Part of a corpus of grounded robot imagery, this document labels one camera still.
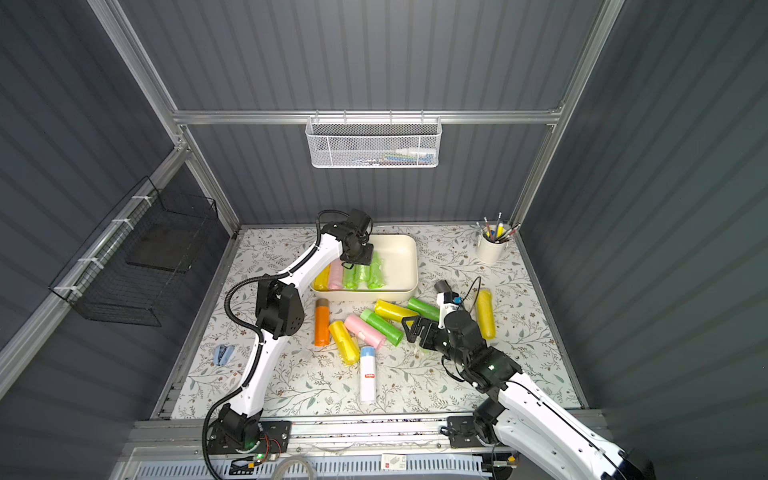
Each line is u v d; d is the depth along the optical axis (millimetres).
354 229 798
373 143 1118
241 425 640
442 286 994
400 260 1116
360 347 847
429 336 668
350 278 992
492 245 1016
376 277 991
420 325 676
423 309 940
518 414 502
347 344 848
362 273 977
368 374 801
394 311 936
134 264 725
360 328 893
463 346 577
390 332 889
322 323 905
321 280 694
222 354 847
